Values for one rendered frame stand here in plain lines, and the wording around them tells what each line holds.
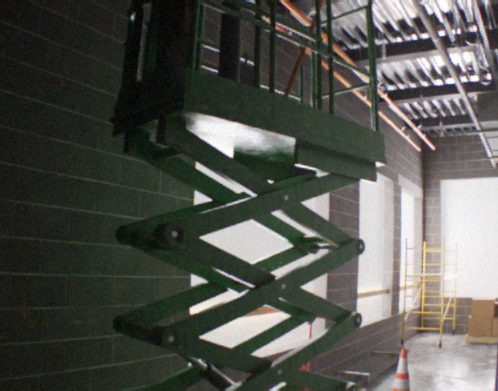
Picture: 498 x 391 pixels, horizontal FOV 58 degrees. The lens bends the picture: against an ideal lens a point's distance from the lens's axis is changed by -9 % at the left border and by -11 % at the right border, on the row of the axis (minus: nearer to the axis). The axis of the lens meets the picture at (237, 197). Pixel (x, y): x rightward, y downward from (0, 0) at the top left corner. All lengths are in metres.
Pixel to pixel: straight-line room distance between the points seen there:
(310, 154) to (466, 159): 9.06
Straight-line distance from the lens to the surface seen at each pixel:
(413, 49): 6.86
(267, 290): 2.51
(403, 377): 5.09
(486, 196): 11.61
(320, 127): 2.72
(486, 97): 7.38
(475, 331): 10.10
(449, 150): 11.71
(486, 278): 11.52
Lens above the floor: 1.57
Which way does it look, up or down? 7 degrees up
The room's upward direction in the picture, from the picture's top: 2 degrees clockwise
